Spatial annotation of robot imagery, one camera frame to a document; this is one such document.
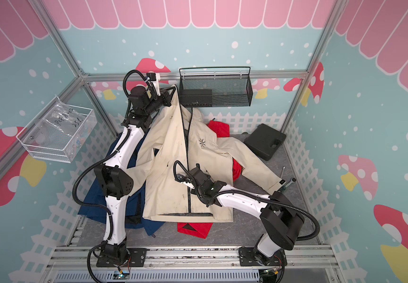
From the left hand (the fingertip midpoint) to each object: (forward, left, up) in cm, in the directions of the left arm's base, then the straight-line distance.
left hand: (175, 89), depth 82 cm
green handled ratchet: (-24, -63, -40) cm, 78 cm away
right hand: (-29, -11, -30) cm, 43 cm away
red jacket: (+8, -23, -34) cm, 42 cm away
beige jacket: (-15, -3, -15) cm, 21 cm away
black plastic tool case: (+2, -51, -36) cm, 63 cm away
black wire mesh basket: (+13, -19, -6) cm, 24 cm away
